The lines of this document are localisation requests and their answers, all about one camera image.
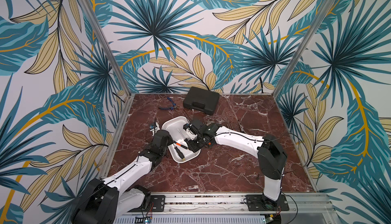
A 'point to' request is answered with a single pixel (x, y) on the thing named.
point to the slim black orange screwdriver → (178, 144)
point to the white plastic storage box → (174, 126)
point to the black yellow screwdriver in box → (180, 154)
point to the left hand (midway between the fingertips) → (167, 135)
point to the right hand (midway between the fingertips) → (190, 145)
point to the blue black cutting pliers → (174, 106)
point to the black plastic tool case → (201, 100)
